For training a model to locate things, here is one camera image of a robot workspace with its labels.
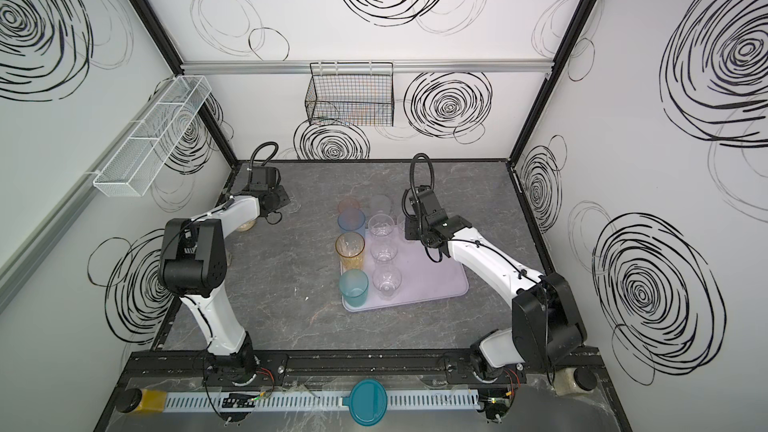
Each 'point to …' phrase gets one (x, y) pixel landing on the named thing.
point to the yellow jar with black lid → (134, 399)
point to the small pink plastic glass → (348, 203)
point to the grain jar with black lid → (576, 380)
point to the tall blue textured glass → (352, 220)
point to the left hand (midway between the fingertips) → (280, 195)
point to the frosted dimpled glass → (380, 204)
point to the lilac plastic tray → (426, 275)
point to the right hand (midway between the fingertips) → (409, 224)
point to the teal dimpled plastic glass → (354, 284)
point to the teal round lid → (368, 402)
